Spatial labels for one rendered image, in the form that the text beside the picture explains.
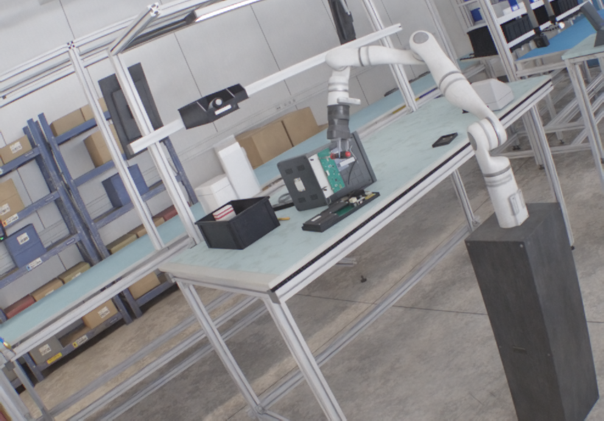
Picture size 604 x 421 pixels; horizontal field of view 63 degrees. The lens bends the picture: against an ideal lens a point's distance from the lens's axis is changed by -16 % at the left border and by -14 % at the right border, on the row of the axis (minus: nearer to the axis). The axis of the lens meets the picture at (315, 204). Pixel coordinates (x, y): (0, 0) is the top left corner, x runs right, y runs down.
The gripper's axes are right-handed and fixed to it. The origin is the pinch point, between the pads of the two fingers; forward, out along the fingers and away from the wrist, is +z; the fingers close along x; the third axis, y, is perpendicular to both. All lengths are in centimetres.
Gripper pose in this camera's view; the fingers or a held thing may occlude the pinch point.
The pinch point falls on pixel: (343, 157)
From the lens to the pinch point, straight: 192.4
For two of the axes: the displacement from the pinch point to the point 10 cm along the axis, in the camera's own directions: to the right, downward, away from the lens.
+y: -5.4, 0.2, 8.4
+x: -8.4, -0.1, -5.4
